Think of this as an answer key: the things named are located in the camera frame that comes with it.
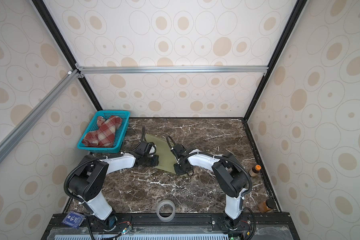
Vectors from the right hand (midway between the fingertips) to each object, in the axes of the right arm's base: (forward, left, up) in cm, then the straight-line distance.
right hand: (180, 171), depth 91 cm
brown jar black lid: (-22, -41, +7) cm, 47 cm away
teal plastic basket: (+33, +46, 0) cm, 56 cm away
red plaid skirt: (+21, +51, +9) cm, 56 cm away
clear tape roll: (-18, +7, +3) cm, 19 cm away
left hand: (+7, +11, +3) cm, 13 cm away
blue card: (-25, +52, +3) cm, 58 cm away
